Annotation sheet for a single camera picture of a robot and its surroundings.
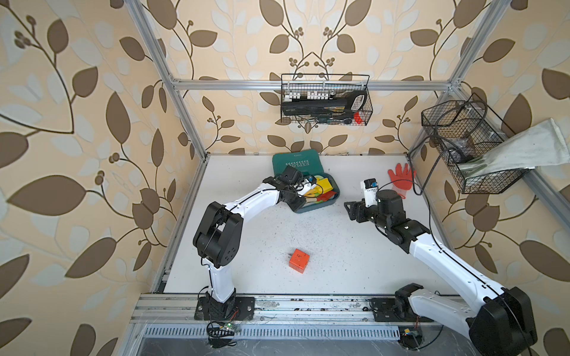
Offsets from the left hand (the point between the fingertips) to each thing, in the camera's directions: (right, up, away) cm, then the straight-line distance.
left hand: (302, 199), depth 91 cm
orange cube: (-2, -22, -11) cm, 24 cm away
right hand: (+19, 0, -8) cm, 21 cm away
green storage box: (+4, +16, +21) cm, 27 cm away
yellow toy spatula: (+11, +6, +15) cm, 19 cm away
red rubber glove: (+51, +7, +19) cm, 55 cm away
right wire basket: (+61, +28, -7) cm, 68 cm away
